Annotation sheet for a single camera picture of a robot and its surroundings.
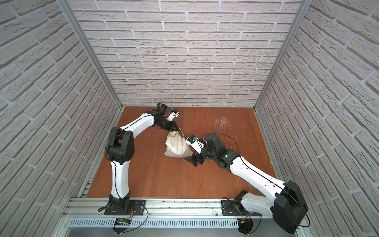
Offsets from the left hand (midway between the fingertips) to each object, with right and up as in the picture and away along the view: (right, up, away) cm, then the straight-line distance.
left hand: (176, 125), depth 97 cm
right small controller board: (+37, -49, -26) cm, 67 cm away
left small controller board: (-24, -48, -25) cm, 59 cm away
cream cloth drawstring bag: (+2, -12, -14) cm, 18 cm away
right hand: (+8, -14, -21) cm, 27 cm away
